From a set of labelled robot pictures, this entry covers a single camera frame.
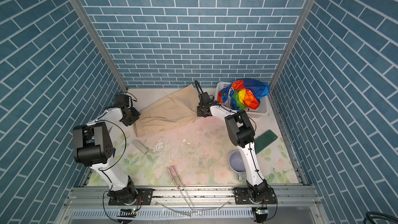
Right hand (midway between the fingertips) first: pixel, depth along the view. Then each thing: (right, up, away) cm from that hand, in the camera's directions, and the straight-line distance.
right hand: (199, 111), depth 106 cm
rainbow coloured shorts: (+28, +12, -10) cm, 32 cm away
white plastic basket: (+29, +12, -10) cm, 33 cm away
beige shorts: (-16, +2, +1) cm, 16 cm away
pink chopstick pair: (-8, -38, -29) cm, 49 cm away
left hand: (-39, -2, -9) cm, 40 cm away
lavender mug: (+22, -28, -22) cm, 42 cm away
